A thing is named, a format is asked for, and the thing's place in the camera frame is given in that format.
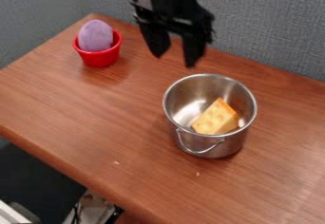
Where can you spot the red cup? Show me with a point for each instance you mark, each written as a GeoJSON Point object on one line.
{"type": "Point", "coordinates": [101, 58]}

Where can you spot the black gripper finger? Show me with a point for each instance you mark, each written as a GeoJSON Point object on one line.
{"type": "Point", "coordinates": [157, 38]}
{"type": "Point", "coordinates": [194, 47]}

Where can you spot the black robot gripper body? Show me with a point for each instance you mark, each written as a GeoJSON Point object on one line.
{"type": "Point", "coordinates": [182, 14]}

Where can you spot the purple plush egg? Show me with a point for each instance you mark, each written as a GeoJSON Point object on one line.
{"type": "Point", "coordinates": [95, 36]}

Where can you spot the yellow cheese wedge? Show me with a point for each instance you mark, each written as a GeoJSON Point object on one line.
{"type": "Point", "coordinates": [218, 119]}

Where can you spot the grey equipment under table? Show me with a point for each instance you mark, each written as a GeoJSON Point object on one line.
{"type": "Point", "coordinates": [93, 210]}

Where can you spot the metal pot with handle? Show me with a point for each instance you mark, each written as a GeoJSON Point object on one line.
{"type": "Point", "coordinates": [185, 101]}

